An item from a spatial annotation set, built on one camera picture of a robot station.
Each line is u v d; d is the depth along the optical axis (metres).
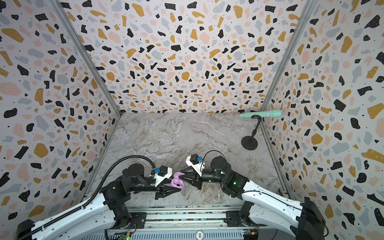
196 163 0.57
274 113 0.78
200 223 0.73
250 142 1.04
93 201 0.49
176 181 0.63
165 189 0.58
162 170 0.54
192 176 0.59
